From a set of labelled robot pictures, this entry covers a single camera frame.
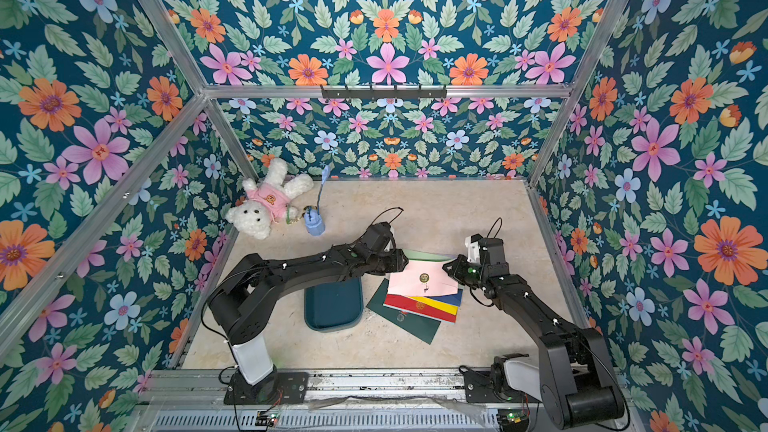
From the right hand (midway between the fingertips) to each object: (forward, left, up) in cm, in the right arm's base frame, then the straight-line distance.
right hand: (444, 265), depth 86 cm
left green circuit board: (-38, +45, -10) cm, 59 cm away
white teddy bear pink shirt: (+23, +61, 0) cm, 65 cm away
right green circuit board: (-36, -16, -12) cm, 41 cm away
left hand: (+2, +11, -2) cm, 11 cm away
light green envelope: (+8, +5, -7) cm, 12 cm away
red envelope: (-10, +9, -8) cm, 15 cm away
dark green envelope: (-14, +7, -11) cm, 19 cm away
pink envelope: (-3, +6, -3) cm, 7 cm away
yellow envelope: (-9, 0, -8) cm, 12 cm away
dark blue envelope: (-7, -3, -8) cm, 11 cm away
